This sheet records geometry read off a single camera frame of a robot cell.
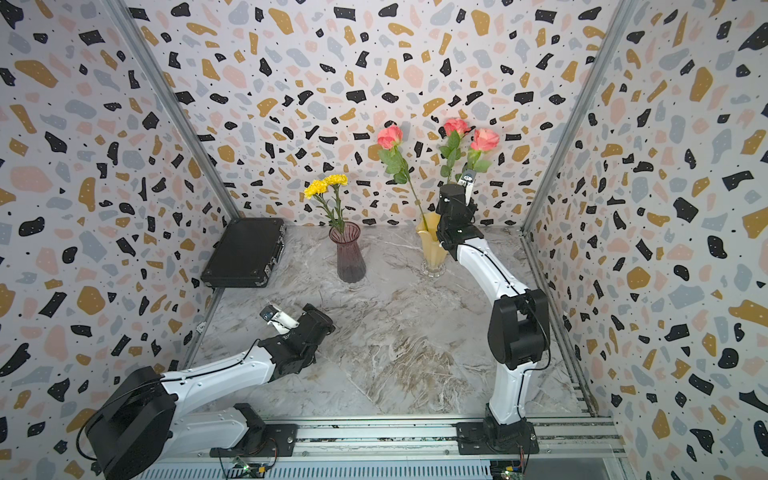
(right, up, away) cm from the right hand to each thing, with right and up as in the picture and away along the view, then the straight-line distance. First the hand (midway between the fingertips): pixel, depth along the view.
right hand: (459, 191), depth 87 cm
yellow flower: (-40, 0, -4) cm, 41 cm away
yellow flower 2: (-36, +3, 0) cm, 36 cm away
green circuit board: (-53, -69, -16) cm, 89 cm away
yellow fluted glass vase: (-7, -18, +11) cm, 22 cm away
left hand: (-43, -36, 0) cm, 56 cm away
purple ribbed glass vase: (-33, -19, +6) cm, 39 cm away
